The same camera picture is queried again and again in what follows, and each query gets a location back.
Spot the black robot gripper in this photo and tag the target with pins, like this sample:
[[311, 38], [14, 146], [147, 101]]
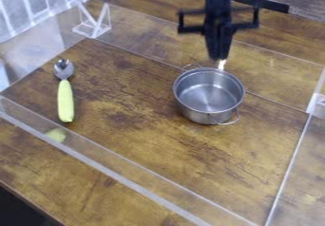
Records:
[[217, 12]]

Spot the silver metal pot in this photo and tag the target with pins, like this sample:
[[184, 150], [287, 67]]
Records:
[[209, 95]]

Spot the black bar on table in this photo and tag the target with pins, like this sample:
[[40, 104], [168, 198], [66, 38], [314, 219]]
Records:
[[267, 4]]

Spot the clear acrylic front barrier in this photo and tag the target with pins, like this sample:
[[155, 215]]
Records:
[[172, 195]]

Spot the clear acrylic barrier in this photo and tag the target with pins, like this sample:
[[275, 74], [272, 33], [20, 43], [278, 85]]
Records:
[[172, 195], [299, 205]]

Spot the clear acrylic right barrier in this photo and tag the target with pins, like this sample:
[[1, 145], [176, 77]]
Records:
[[299, 205]]

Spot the clear acrylic triangular bracket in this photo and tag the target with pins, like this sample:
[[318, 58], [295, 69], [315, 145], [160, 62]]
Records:
[[92, 28]]

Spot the spoon with yellow-green handle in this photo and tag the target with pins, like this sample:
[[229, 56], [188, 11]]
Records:
[[64, 72]]

